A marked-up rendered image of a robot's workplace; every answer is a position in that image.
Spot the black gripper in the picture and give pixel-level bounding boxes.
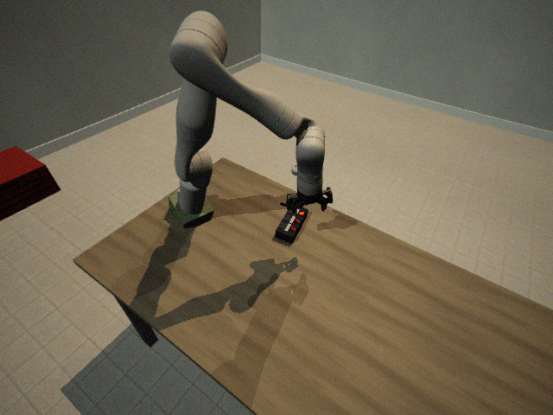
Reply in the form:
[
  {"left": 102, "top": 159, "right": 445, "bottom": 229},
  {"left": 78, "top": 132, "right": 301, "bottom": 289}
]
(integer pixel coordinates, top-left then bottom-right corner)
[{"left": 286, "top": 187, "right": 333, "bottom": 216}]

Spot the black power strip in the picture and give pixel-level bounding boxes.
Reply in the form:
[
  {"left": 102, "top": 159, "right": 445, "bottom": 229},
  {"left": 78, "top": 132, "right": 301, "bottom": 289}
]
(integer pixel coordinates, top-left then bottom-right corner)
[{"left": 275, "top": 207, "right": 308, "bottom": 244}]

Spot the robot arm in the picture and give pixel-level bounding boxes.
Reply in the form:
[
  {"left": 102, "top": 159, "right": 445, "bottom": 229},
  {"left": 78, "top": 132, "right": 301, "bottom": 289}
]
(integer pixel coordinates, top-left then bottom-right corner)
[{"left": 169, "top": 11, "right": 325, "bottom": 214}]

